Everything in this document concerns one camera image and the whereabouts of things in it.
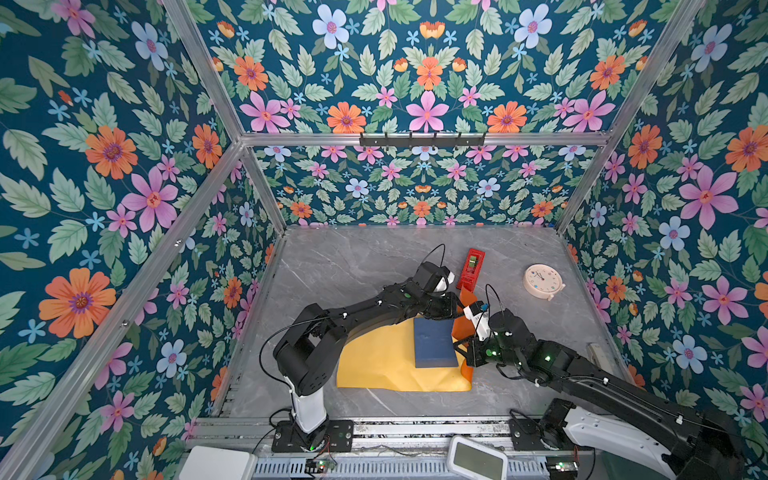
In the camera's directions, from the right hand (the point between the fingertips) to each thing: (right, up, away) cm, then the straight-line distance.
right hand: (452, 345), depth 75 cm
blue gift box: (-4, -2, +7) cm, 8 cm away
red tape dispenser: (+10, +18, +26) cm, 33 cm away
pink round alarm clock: (+36, +14, +26) cm, 46 cm away
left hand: (+6, +9, +4) cm, 11 cm away
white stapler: (+43, -6, +8) cm, 44 cm away
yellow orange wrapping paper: (-18, -7, +12) cm, 23 cm away
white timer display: (+3, -23, -9) cm, 25 cm away
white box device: (-55, -24, -8) cm, 61 cm away
